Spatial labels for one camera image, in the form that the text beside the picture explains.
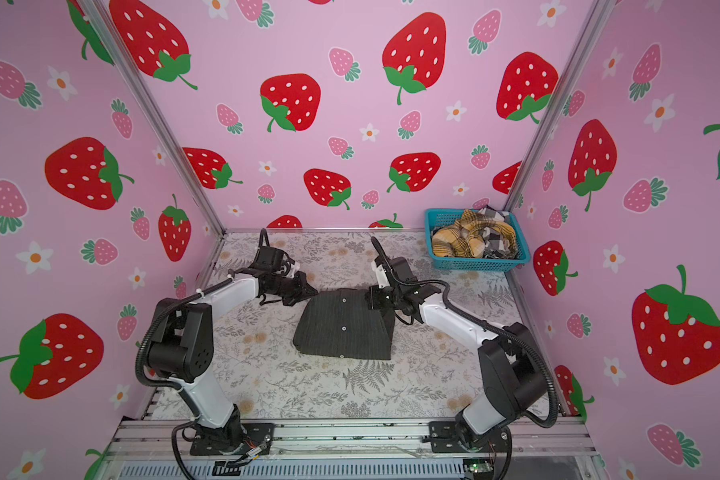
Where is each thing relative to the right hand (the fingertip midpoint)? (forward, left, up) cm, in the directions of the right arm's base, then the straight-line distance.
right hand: (364, 295), depth 87 cm
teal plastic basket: (+45, -23, -7) cm, 50 cm away
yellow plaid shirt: (+30, -32, -3) cm, 44 cm away
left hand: (+3, +15, -4) cm, 16 cm away
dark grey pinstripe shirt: (-6, +7, -7) cm, 11 cm away
